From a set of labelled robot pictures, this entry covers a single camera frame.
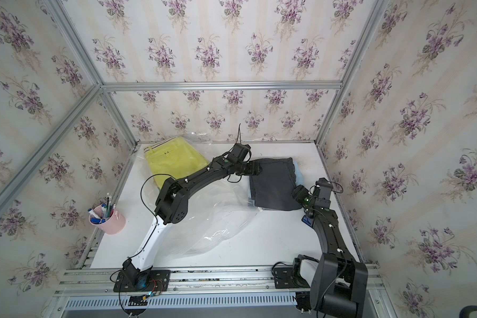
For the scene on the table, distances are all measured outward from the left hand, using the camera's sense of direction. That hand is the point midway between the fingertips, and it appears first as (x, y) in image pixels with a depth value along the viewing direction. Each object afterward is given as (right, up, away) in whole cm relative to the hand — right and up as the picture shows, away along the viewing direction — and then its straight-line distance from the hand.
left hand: (257, 170), depth 96 cm
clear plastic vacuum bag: (-18, -15, -19) cm, 30 cm away
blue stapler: (+22, -23, -8) cm, 33 cm away
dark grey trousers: (+6, -8, -8) cm, 13 cm away
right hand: (+20, -10, -9) cm, 24 cm away
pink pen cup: (-62, -19, -19) cm, 67 cm away
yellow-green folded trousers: (-44, +6, +5) cm, 44 cm away
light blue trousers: (-3, -13, -8) cm, 16 cm away
